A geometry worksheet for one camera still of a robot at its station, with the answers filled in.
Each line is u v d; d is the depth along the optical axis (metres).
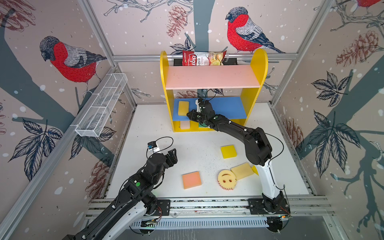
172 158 0.68
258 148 0.56
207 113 0.75
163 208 0.73
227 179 0.80
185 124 1.03
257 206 0.73
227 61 0.93
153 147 0.65
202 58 0.86
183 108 0.97
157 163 0.54
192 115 0.83
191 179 0.82
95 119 0.73
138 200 0.53
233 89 1.18
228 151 0.93
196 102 0.89
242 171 0.84
